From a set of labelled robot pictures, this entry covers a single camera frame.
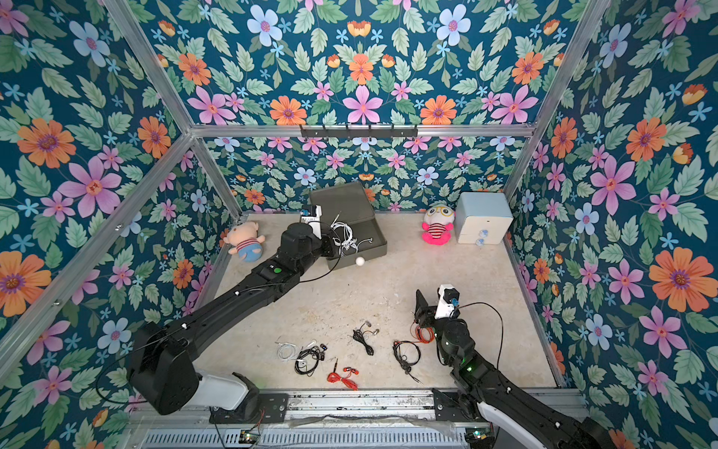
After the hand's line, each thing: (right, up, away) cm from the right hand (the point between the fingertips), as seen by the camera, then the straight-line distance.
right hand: (428, 291), depth 79 cm
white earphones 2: (-42, -19, +5) cm, 47 cm away
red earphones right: (0, -15, +7) cm, 17 cm away
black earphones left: (-33, -19, +5) cm, 39 cm away
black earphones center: (-21, -16, +7) cm, 27 cm away
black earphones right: (-7, -22, +1) cm, 23 cm away
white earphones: (-23, +14, +4) cm, 28 cm away
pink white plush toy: (+10, +22, +31) cm, 39 cm away
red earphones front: (-27, -25, 0) cm, 37 cm away
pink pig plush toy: (-63, +13, +23) cm, 68 cm away
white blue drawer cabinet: (+22, +22, +19) cm, 37 cm away
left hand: (-27, +18, +1) cm, 32 cm away
